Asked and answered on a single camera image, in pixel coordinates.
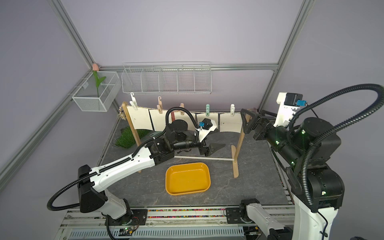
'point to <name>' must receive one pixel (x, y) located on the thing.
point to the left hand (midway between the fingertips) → (221, 138)
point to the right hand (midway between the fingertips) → (253, 110)
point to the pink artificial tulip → (98, 81)
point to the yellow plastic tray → (186, 178)
